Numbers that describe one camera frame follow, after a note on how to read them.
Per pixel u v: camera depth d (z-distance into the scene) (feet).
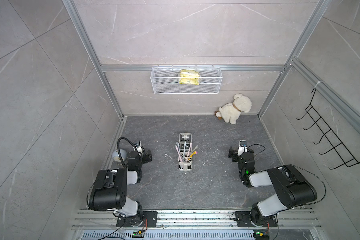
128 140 2.54
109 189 1.63
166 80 3.31
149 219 2.41
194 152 2.62
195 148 2.73
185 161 2.88
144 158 2.80
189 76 2.88
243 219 2.39
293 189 1.48
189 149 2.79
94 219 2.45
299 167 1.65
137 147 2.63
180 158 2.77
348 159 1.96
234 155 2.74
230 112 3.60
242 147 2.56
